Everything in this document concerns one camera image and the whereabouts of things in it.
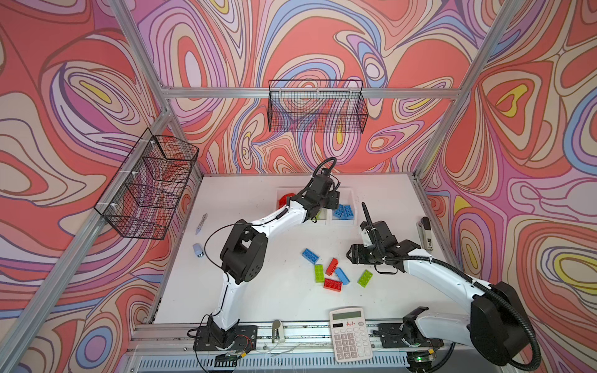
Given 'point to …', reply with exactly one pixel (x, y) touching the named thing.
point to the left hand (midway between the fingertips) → (336, 192)
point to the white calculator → (350, 335)
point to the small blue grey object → (198, 250)
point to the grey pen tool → (200, 225)
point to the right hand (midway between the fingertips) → (357, 260)
